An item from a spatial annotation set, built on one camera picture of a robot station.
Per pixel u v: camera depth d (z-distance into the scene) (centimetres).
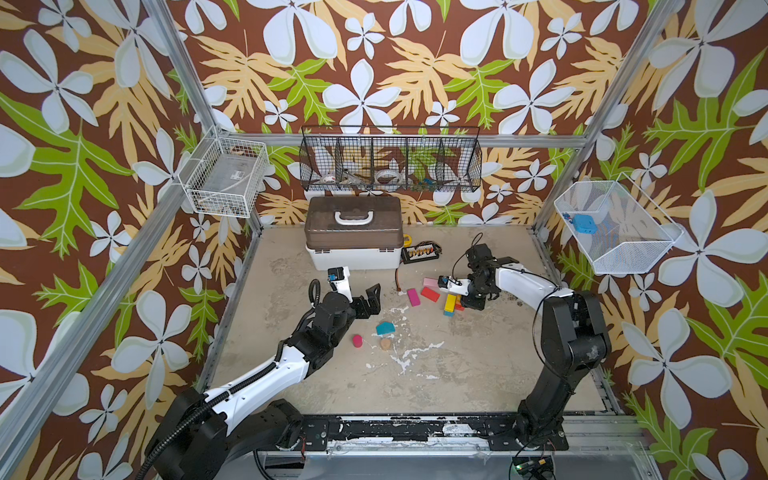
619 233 81
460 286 85
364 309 71
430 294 101
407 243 114
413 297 101
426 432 75
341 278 70
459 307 95
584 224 86
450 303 93
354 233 91
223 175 86
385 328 93
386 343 88
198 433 40
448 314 95
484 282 72
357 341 89
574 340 50
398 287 102
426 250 111
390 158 98
